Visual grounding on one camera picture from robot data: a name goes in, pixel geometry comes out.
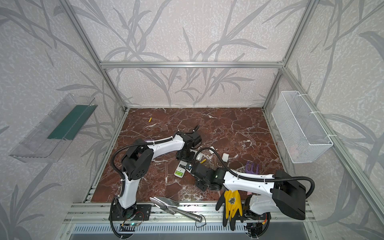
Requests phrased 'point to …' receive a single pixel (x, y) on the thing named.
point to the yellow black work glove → (231, 201)
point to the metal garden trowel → (171, 206)
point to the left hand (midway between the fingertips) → (190, 158)
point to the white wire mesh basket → (302, 135)
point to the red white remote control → (180, 169)
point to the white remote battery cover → (225, 157)
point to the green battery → (179, 173)
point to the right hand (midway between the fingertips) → (198, 173)
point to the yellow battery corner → (150, 119)
